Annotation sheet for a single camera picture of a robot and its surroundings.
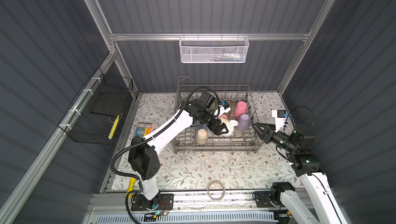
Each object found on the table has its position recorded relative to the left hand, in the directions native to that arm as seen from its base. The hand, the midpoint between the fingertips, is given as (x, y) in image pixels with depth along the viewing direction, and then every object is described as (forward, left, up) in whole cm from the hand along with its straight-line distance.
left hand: (222, 124), depth 78 cm
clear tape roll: (-28, +1, -21) cm, 35 cm away
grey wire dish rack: (0, -18, -20) cm, 27 cm away
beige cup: (-3, +10, -7) cm, 13 cm away
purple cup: (+6, -15, -7) cm, 18 cm away
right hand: (-7, -14, +8) cm, 17 cm away
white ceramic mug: (-2, -3, +3) cm, 5 cm away
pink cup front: (+16, -15, -8) cm, 23 cm away
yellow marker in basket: (-3, +51, +6) cm, 51 cm away
